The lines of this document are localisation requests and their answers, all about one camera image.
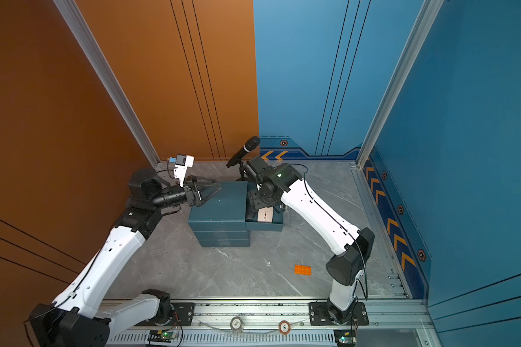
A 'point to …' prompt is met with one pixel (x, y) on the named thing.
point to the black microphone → (251, 144)
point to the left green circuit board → (162, 336)
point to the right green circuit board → (345, 337)
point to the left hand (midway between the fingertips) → (218, 183)
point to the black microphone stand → (242, 178)
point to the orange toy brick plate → (305, 270)
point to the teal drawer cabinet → (222, 220)
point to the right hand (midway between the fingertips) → (264, 200)
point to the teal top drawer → (276, 225)
